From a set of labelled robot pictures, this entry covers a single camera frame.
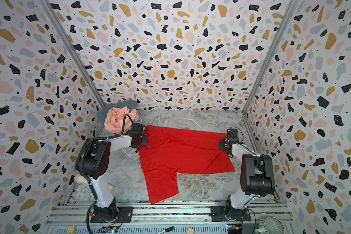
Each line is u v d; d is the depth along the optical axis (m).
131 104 1.13
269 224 0.71
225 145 0.73
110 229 0.70
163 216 0.75
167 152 0.98
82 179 0.81
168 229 0.70
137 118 1.06
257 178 0.46
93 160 0.52
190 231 0.69
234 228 0.71
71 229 0.69
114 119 1.02
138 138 0.93
